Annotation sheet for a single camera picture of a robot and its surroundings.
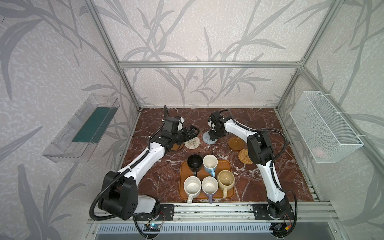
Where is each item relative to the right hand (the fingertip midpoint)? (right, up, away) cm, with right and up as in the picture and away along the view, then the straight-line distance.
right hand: (213, 132), depth 104 cm
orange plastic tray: (-18, -22, -17) cm, 33 cm away
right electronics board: (+31, -45, -30) cm, 62 cm away
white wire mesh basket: (+44, +1, -43) cm, 62 cm away
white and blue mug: (-3, -17, -16) cm, 23 cm away
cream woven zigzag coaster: (-15, -7, -5) cm, 17 cm away
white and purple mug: (-4, -28, -23) cm, 36 cm away
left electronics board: (-32, -43, -33) cm, 63 cm away
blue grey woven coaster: (-5, -4, -2) cm, 7 cm away
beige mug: (+5, -25, -20) cm, 33 cm away
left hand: (-11, +4, -22) cm, 25 cm away
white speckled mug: (-14, -28, -22) cm, 38 cm away
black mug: (-12, -15, -21) cm, 29 cm away
